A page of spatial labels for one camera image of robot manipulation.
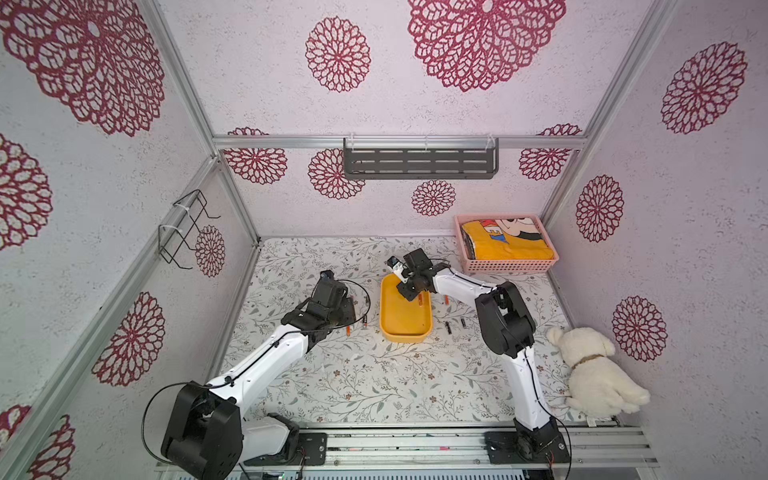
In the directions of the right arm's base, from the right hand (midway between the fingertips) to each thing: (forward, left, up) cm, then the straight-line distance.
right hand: (403, 280), depth 104 cm
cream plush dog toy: (-36, -48, +5) cm, 61 cm away
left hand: (-18, +17, +10) cm, 27 cm away
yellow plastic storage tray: (-16, 0, 0) cm, 16 cm away
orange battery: (-19, +18, -2) cm, 26 cm away
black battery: (-17, -14, -2) cm, 22 cm away
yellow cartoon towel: (+17, -38, +4) cm, 42 cm away
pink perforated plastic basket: (+6, -25, +1) cm, 25 cm away
